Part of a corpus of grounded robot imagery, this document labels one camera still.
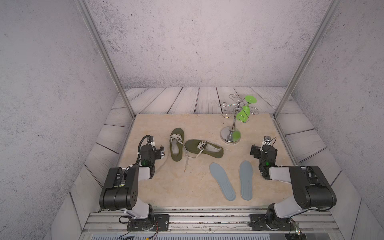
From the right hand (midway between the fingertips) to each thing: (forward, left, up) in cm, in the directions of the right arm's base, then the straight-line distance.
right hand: (264, 145), depth 93 cm
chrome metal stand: (+13, +17, -6) cm, 22 cm away
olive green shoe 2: (-2, +39, +2) cm, 39 cm away
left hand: (0, +67, +1) cm, 67 cm away
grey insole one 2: (-16, +12, -10) cm, 22 cm away
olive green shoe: (+4, +55, -1) cm, 55 cm away
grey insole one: (-15, +28, -9) cm, 33 cm away
